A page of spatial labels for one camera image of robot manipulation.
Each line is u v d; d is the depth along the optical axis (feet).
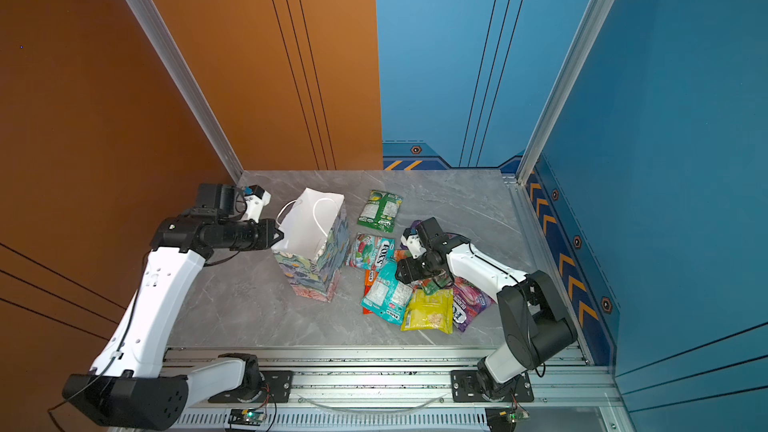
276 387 2.40
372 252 3.08
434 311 2.68
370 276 3.00
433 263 2.19
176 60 2.81
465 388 2.38
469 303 2.78
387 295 2.77
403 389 2.47
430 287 2.83
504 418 2.30
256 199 2.16
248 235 2.00
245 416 2.33
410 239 2.70
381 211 3.45
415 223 3.47
